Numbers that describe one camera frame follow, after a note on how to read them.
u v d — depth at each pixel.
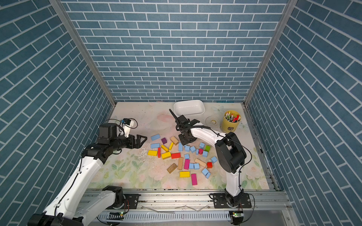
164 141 0.96
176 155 0.92
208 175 0.81
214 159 0.87
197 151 0.89
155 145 0.94
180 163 0.87
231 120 0.98
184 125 0.71
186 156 0.90
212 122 1.09
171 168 0.85
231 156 0.50
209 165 0.87
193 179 0.81
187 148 0.91
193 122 0.70
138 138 0.68
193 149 0.91
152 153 0.91
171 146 0.94
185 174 0.83
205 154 0.89
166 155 0.89
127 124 0.68
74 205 0.42
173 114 0.77
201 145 0.93
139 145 0.68
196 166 0.85
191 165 0.85
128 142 0.67
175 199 0.76
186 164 0.87
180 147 0.93
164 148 0.93
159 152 0.91
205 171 0.83
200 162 0.87
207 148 0.94
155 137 0.98
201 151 0.90
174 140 0.96
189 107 1.20
